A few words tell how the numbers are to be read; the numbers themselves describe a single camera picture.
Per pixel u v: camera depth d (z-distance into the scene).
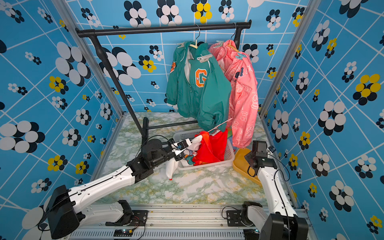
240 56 0.58
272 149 0.72
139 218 0.73
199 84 0.71
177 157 0.61
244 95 0.65
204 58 0.58
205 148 0.75
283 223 0.38
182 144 0.55
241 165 0.94
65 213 0.38
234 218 0.72
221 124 0.72
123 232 0.72
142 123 1.10
